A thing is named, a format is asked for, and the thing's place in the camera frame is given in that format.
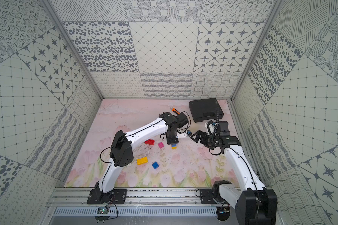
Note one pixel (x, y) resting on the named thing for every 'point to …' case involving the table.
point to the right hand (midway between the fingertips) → (197, 141)
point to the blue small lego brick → (155, 165)
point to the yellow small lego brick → (173, 147)
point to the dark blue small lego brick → (174, 145)
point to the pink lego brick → (160, 145)
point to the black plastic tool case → (203, 109)
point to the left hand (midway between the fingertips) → (177, 142)
